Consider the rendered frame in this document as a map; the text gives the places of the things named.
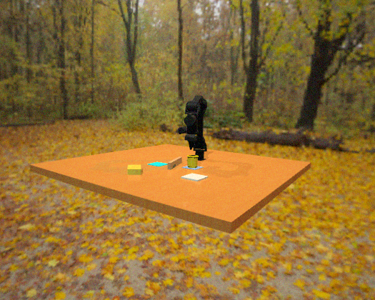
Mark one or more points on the tan wooden bar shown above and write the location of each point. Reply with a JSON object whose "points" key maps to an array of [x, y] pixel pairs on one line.
{"points": [[175, 162]]}

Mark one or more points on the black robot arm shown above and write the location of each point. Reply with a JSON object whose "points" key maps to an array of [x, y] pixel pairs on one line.
{"points": [[195, 110]]}

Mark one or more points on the yellow cup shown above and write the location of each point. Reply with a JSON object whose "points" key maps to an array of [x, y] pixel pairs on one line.
{"points": [[192, 161]]}

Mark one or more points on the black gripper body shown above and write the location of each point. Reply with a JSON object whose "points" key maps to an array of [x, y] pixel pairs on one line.
{"points": [[192, 131]]}

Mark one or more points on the cream flat pad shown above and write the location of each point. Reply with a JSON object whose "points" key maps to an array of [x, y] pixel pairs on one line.
{"points": [[194, 177]]}

